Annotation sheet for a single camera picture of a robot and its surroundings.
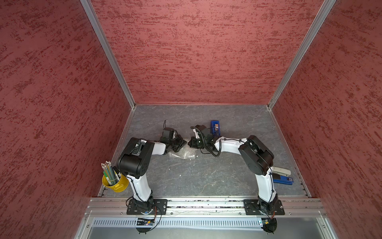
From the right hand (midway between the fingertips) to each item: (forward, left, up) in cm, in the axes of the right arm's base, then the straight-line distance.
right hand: (188, 145), depth 95 cm
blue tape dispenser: (+11, -19, +4) cm, 22 cm away
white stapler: (-18, -54, 0) cm, 57 cm away
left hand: (+2, +1, -1) cm, 2 cm away
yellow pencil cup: (-26, +34, +7) cm, 43 cm away
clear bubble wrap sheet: (-5, +1, +1) cm, 5 cm away
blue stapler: (-22, -54, -2) cm, 59 cm away
